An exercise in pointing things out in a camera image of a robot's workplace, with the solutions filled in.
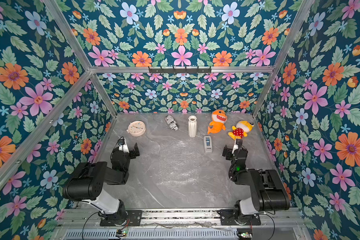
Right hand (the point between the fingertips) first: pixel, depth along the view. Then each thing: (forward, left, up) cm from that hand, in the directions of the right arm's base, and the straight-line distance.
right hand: (238, 145), depth 91 cm
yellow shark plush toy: (+15, -5, -3) cm, 16 cm away
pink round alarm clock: (+16, +70, -4) cm, 72 cm away
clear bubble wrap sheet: (-9, +37, -8) cm, 39 cm away
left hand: (-1, +68, +2) cm, 68 cm away
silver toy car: (+22, +45, -4) cm, 50 cm away
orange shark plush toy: (+24, +9, 0) cm, 26 cm away
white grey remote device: (+4, +18, -5) cm, 19 cm away
